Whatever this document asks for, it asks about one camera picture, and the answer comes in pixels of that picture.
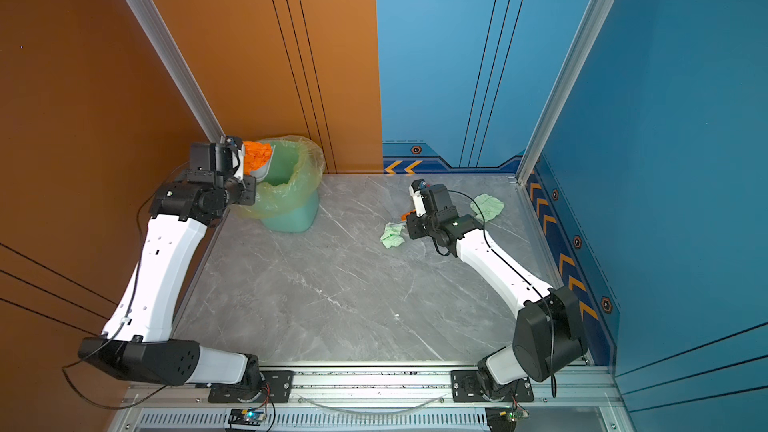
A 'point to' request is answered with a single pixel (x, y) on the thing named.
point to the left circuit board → (247, 416)
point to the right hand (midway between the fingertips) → (409, 218)
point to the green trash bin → (296, 220)
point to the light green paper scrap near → (392, 235)
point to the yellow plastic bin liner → (297, 168)
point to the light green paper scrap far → (490, 205)
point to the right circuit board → (504, 419)
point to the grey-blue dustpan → (263, 170)
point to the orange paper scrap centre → (403, 217)
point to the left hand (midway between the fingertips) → (240, 179)
